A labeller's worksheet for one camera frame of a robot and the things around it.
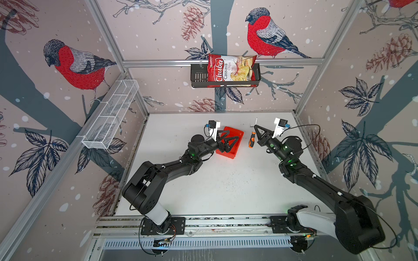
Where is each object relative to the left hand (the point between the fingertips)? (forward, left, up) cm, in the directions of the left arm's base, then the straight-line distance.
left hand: (234, 136), depth 74 cm
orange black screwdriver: (-1, -9, -3) cm, 9 cm away
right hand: (+3, -8, +1) cm, 9 cm away
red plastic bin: (+19, -3, -23) cm, 30 cm away
